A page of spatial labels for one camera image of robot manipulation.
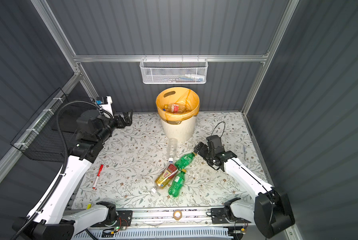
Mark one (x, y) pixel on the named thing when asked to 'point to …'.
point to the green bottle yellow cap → (177, 183)
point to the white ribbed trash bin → (184, 131)
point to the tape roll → (174, 214)
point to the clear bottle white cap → (172, 147)
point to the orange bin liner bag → (180, 95)
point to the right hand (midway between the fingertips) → (200, 152)
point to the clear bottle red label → (175, 108)
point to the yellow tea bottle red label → (169, 172)
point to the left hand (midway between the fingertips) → (124, 111)
